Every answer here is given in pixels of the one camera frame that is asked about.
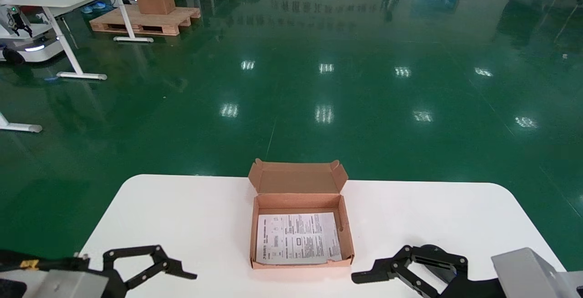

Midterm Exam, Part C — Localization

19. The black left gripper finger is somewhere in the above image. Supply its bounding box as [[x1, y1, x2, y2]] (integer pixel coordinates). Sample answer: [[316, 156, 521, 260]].
[[103, 245, 198, 290]]

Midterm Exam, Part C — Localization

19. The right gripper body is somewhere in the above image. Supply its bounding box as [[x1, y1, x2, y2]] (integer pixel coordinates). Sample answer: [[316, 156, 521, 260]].
[[435, 247, 583, 298]]

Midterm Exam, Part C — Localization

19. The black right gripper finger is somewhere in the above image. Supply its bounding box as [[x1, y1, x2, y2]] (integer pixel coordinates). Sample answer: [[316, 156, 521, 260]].
[[351, 244, 469, 298]]

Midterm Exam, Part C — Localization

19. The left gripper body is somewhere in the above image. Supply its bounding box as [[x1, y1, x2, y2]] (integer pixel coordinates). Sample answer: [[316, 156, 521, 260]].
[[23, 268, 129, 298]]

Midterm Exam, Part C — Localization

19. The brown cardboard storage box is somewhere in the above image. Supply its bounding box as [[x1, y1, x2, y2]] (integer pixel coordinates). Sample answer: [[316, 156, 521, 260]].
[[248, 158, 355, 270]]

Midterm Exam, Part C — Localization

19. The printed white instruction sheet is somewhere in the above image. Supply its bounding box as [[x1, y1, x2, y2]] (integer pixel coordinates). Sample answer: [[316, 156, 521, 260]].
[[256, 212, 343, 265]]

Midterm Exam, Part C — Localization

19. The large wooden pallet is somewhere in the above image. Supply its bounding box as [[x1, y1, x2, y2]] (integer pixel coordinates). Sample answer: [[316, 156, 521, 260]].
[[89, 5, 201, 37]]

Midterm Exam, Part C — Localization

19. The white mobile robot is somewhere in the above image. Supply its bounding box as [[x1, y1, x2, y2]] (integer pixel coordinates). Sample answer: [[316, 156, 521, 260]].
[[0, 0, 64, 65]]

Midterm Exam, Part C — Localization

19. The white table leg frame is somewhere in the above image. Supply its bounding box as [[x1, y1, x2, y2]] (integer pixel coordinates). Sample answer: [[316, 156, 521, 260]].
[[0, 113, 43, 134]]

